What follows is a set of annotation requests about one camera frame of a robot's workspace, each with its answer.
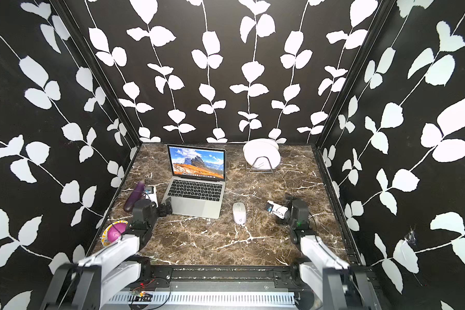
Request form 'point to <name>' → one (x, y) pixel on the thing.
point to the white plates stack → (262, 153)
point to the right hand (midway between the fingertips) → (285, 195)
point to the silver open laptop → (197, 185)
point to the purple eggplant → (135, 195)
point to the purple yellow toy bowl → (112, 232)
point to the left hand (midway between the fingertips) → (161, 195)
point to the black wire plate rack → (261, 165)
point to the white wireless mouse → (239, 213)
